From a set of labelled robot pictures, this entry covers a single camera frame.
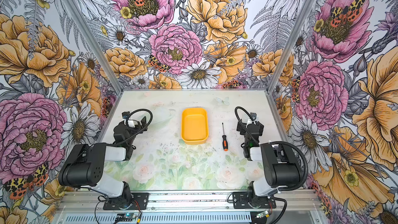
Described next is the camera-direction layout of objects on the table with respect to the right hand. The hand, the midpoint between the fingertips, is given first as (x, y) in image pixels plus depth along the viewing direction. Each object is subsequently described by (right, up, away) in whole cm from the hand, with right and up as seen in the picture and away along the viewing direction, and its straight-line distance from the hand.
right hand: (249, 124), depth 94 cm
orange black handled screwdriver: (-14, -10, -1) cm, 18 cm away
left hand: (-66, +2, 0) cm, 66 cm away
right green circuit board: (-1, -38, -22) cm, 44 cm away
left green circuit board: (-62, -39, -23) cm, 77 cm away
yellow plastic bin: (-33, -2, +8) cm, 34 cm away
